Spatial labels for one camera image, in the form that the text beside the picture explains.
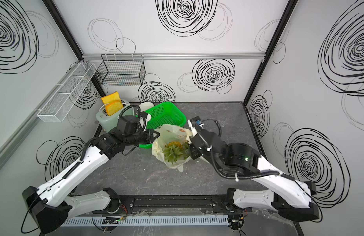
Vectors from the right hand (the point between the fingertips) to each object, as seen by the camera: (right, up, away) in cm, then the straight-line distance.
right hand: (190, 139), depth 59 cm
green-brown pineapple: (-7, -8, +13) cm, 16 cm away
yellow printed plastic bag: (-11, 0, +20) cm, 23 cm away
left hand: (-14, +1, +12) cm, 19 cm away
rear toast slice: (-50, +21, +36) cm, 65 cm away
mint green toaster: (-50, +5, +33) cm, 60 cm away
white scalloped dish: (-35, +18, +62) cm, 73 cm away
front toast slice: (-46, +14, +31) cm, 57 cm away
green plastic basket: (-16, +11, +53) cm, 57 cm away
